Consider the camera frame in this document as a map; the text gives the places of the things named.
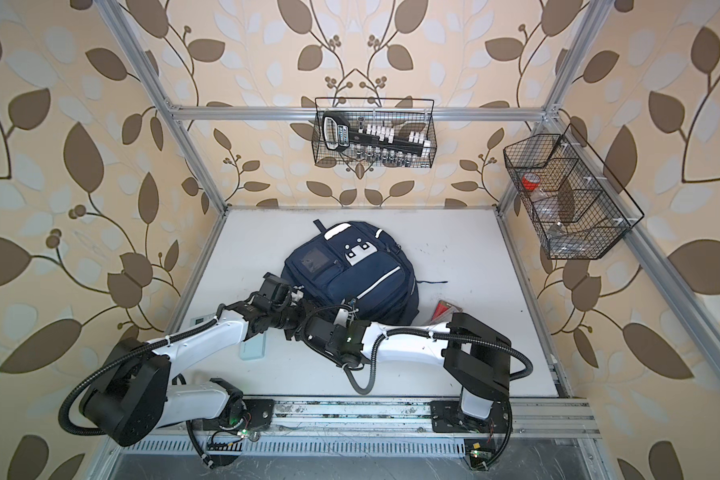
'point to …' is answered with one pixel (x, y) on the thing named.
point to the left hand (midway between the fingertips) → (328, 319)
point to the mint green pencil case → (253, 348)
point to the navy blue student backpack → (359, 261)
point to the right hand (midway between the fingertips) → (323, 338)
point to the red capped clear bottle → (530, 181)
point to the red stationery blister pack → (443, 312)
